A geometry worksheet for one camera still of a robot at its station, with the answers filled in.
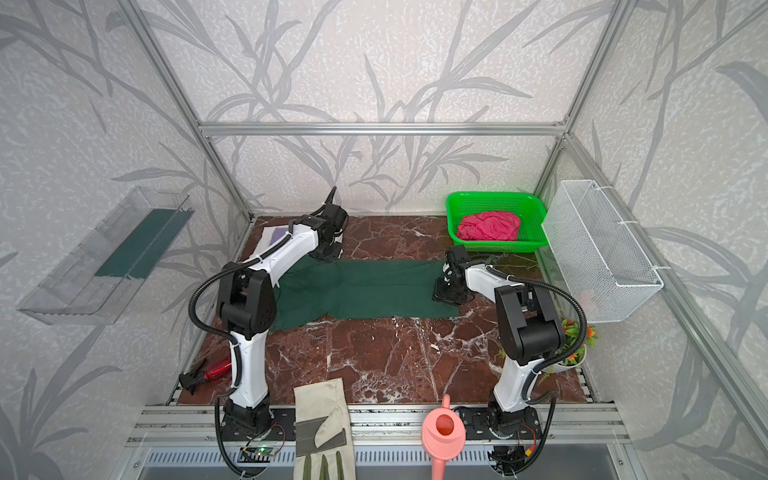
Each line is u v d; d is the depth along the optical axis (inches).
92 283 25.1
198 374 31.5
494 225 43.7
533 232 44.6
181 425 29.6
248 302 21.3
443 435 24.7
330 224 30.4
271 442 28.2
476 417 29.0
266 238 42.7
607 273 24.0
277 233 43.7
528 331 19.5
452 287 32.3
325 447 27.6
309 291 37.8
